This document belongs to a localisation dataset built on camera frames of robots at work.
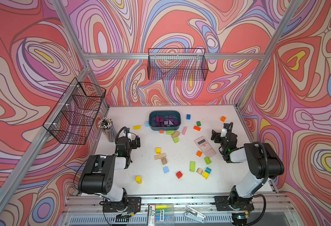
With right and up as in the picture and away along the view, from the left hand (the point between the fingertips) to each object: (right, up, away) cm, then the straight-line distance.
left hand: (132, 136), depth 94 cm
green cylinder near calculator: (+49, -14, -6) cm, 52 cm away
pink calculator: (+49, -6, +1) cm, 50 cm away
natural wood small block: (+22, -15, -6) cm, 27 cm away
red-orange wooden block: (+47, +5, +12) cm, 48 cm away
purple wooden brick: (+30, +9, +11) cm, 34 cm away
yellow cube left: (+18, -10, -1) cm, 20 cm away
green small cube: (+30, -3, +4) cm, 30 cm away
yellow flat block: (+1, +5, +12) cm, 13 cm away
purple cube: (+27, +14, +17) cm, 35 cm away
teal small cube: (+48, -19, -10) cm, 53 cm away
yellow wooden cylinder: (+7, -23, -16) cm, 28 cm away
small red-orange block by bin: (+19, +3, +10) cm, 22 cm away
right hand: (+60, +2, +3) cm, 61 cm away
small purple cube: (+16, +12, +11) cm, 23 cm away
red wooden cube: (+31, -21, -12) cm, 39 cm away
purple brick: (+20, +8, +11) cm, 24 cm away
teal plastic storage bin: (+22, +11, +12) cm, 27 cm away
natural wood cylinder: (+44, -20, -10) cm, 49 cm away
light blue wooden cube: (+23, -20, -8) cm, 31 cm away
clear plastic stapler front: (+37, -36, -25) cm, 57 cm away
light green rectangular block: (+40, -18, -6) cm, 44 cm away
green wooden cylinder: (+48, +8, +14) cm, 51 cm away
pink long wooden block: (+37, +3, +10) cm, 38 cm away
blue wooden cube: (+41, +14, +17) cm, 46 cm away
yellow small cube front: (+47, -22, -10) cm, 53 cm away
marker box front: (+20, -36, -25) cm, 48 cm away
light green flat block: (+26, +2, +8) cm, 27 cm away
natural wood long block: (+19, -13, -3) cm, 23 cm away
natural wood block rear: (+30, +1, +7) cm, 31 cm away
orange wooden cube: (+69, +12, +17) cm, 72 cm away
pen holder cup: (-14, +8, -8) cm, 18 cm away
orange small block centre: (+45, -11, -2) cm, 46 cm away
